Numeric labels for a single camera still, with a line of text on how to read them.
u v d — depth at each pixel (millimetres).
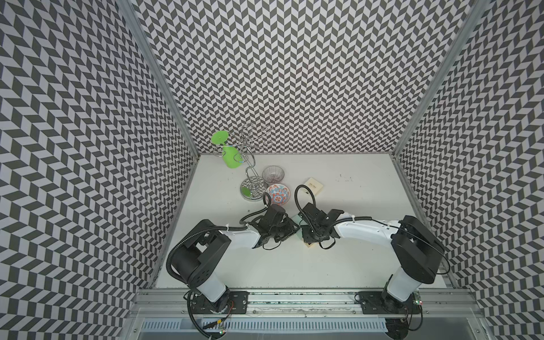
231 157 917
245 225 606
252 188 1031
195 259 445
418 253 455
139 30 754
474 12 670
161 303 737
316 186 1021
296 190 723
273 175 1079
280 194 1012
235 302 724
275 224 723
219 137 841
